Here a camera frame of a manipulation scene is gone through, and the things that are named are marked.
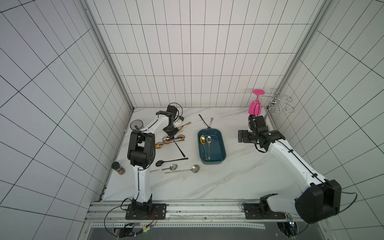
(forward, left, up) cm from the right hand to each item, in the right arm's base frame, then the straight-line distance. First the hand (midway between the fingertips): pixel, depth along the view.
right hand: (242, 134), depth 84 cm
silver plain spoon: (+4, +18, -14) cm, 23 cm away
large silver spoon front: (-17, +26, -14) cm, 34 cm away
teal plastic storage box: (-2, +12, -16) cm, 20 cm away
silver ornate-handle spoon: (+25, +16, -17) cm, 34 cm away
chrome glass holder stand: (+17, -19, +12) cm, 28 cm away
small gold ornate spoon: (+14, +39, -15) cm, 44 cm away
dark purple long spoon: (+15, +18, -15) cm, 28 cm away
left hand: (+5, +45, -11) cm, 47 cm away
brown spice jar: (-21, +69, -6) cm, 72 cm away
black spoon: (-13, +48, -16) cm, 53 cm away
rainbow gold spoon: (+3, +22, -14) cm, 26 cm away
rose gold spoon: (+7, +38, -17) cm, 42 cm away
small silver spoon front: (-16, +40, -14) cm, 45 cm away
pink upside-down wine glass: (+25, -13, -2) cm, 28 cm away
